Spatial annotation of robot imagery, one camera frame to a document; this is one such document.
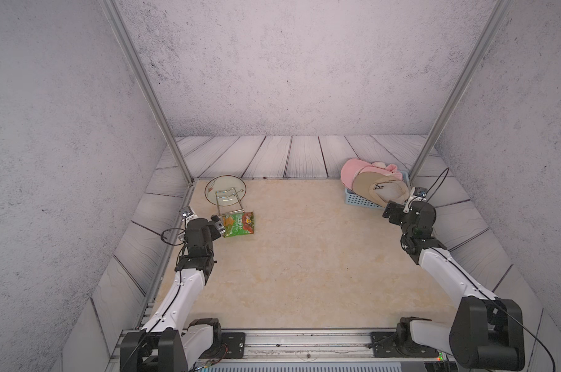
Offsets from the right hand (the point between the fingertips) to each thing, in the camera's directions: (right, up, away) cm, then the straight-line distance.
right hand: (403, 202), depth 84 cm
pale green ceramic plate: (-69, +8, +15) cm, 71 cm away
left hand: (-70, -6, 0) cm, 71 cm away
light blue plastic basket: (-11, +1, +22) cm, 25 cm away
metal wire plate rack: (-69, 0, +22) cm, 73 cm away
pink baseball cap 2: (+7, +16, +27) cm, 32 cm away
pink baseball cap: (-11, +16, +25) cm, 32 cm away
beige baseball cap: (-1, +6, +19) cm, 20 cm away
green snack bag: (-63, -9, +14) cm, 65 cm away
